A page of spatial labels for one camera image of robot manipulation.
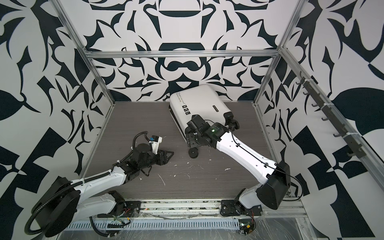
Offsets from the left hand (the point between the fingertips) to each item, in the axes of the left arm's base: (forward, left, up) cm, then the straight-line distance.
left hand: (171, 149), depth 82 cm
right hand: (+1, -12, +8) cm, 15 cm away
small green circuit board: (-35, -35, -13) cm, 51 cm away
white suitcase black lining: (+29, -18, +8) cm, 35 cm away
